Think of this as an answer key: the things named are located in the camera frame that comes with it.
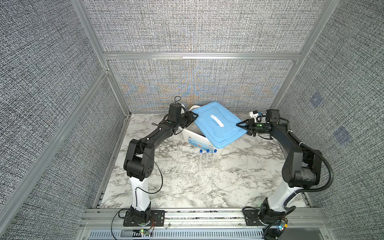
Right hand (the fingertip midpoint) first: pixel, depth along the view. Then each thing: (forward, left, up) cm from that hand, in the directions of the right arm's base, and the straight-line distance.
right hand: (238, 126), depth 89 cm
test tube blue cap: (-16, +23, -3) cm, 28 cm away
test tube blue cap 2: (-16, +19, -3) cm, 25 cm away
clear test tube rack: (-15, +17, -16) cm, 28 cm away
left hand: (+6, +24, +2) cm, 25 cm away
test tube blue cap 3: (-16, +15, -2) cm, 22 cm away
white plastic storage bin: (-5, +27, -2) cm, 27 cm away
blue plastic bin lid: (-1, +12, +1) cm, 12 cm away
